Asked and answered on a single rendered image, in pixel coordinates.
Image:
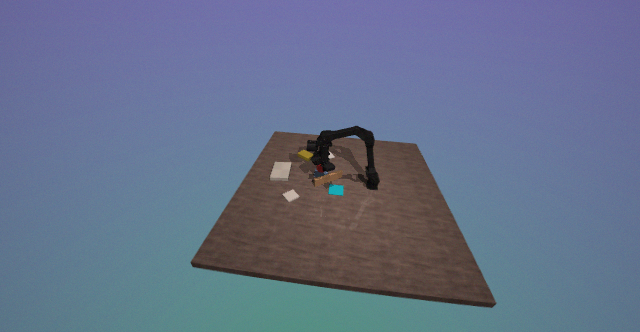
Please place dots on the beige rectangular block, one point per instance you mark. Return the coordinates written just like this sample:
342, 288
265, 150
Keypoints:
281, 171

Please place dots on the brown rectangular block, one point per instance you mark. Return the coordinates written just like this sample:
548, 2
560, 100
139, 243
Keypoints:
328, 178

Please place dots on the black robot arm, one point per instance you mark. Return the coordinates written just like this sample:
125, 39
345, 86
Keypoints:
324, 142

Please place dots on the yellow rectangular block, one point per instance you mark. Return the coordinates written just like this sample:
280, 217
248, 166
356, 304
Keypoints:
305, 155

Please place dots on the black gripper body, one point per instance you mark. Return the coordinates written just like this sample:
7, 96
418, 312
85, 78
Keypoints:
327, 165

